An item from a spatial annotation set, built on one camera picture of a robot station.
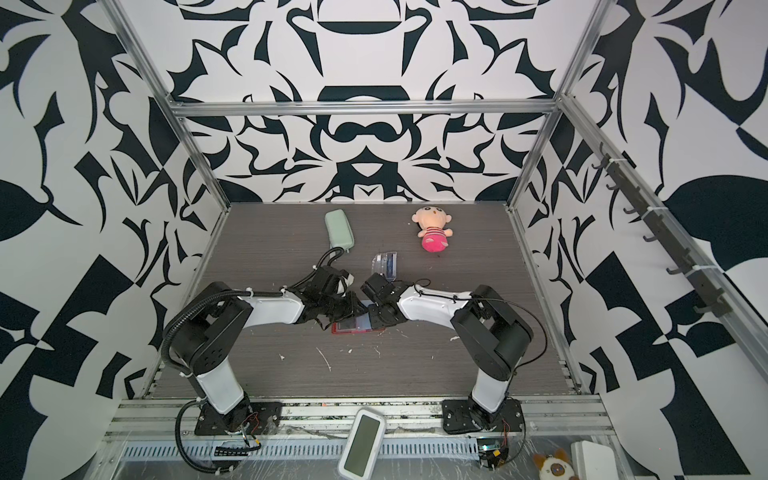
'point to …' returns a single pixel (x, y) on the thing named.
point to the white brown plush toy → (555, 467)
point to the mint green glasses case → (339, 230)
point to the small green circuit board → (488, 444)
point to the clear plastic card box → (385, 263)
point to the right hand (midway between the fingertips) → (379, 317)
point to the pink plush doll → (432, 221)
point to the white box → (593, 461)
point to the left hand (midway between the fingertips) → (372, 306)
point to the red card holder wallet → (357, 324)
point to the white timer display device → (360, 453)
